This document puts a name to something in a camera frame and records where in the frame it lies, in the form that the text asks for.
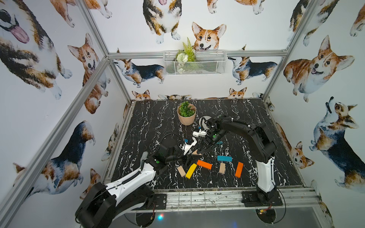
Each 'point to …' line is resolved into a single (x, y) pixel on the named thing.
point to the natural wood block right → (222, 167)
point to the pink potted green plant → (186, 112)
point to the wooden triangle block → (195, 153)
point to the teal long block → (224, 158)
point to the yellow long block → (190, 171)
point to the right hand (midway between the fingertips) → (199, 154)
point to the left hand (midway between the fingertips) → (199, 149)
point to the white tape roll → (205, 118)
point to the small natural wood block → (181, 171)
